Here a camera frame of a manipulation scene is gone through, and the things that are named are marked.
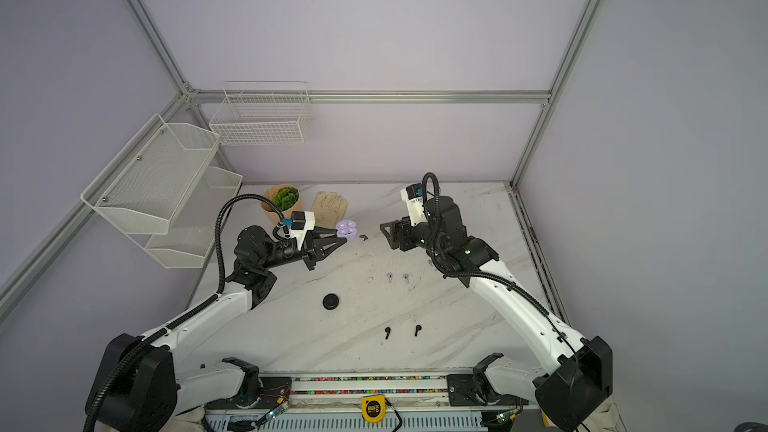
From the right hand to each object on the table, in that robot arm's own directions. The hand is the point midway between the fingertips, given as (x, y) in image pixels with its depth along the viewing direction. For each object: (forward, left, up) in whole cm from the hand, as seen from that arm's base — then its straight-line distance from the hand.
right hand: (389, 222), depth 73 cm
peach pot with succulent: (+23, +37, -15) cm, 46 cm away
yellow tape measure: (-36, +3, -26) cm, 45 cm away
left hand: (-5, +11, 0) cm, 12 cm away
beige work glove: (+27, +25, -27) cm, 46 cm away
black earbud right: (-17, -8, -28) cm, 34 cm away
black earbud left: (-17, +1, -28) cm, 33 cm away
